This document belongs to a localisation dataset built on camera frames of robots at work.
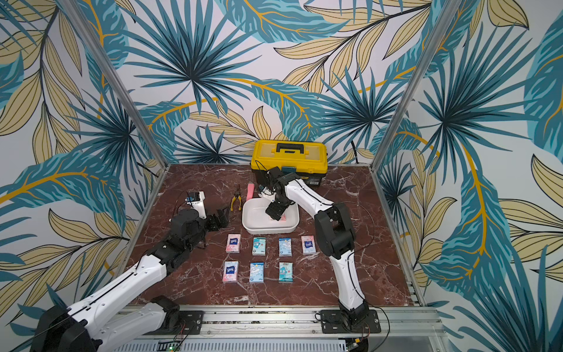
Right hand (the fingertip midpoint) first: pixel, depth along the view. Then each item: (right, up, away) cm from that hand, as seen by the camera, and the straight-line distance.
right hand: (281, 206), depth 97 cm
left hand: (-23, 0, -17) cm, 28 cm away
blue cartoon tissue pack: (+2, -16, -9) cm, 18 cm away
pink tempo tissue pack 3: (-19, -23, -15) cm, 33 cm away
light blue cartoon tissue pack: (-9, -23, -15) cm, 29 cm away
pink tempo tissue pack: (-19, -14, -9) cm, 25 cm away
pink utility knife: (-15, +7, +12) cm, 21 cm away
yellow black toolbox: (+13, +21, +2) cm, 24 cm away
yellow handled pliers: (-21, +5, +9) cm, 24 cm away
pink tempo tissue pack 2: (+12, -15, -7) cm, 20 cm away
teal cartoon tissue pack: (-9, -16, -9) cm, 20 cm away
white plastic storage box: (-11, -6, +1) cm, 13 cm away
